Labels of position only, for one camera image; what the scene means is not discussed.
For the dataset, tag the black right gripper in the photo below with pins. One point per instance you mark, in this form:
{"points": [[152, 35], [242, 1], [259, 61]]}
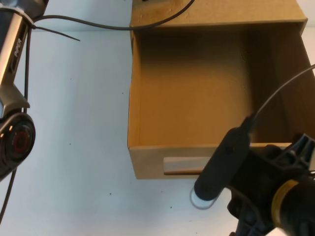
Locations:
{"points": [[275, 188]]}

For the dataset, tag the brown cardboard drawer shoebox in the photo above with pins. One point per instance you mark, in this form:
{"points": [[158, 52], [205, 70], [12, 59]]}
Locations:
{"points": [[201, 74]]}

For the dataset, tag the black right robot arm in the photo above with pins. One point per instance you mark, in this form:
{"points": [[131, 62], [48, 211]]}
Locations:
{"points": [[275, 188]]}

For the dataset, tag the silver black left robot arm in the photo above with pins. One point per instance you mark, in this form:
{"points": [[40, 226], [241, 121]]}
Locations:
{"points": [[17, 130]]}

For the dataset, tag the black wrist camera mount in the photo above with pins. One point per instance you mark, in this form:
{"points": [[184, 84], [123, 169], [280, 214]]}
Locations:
{"points": [[222, 166]]}

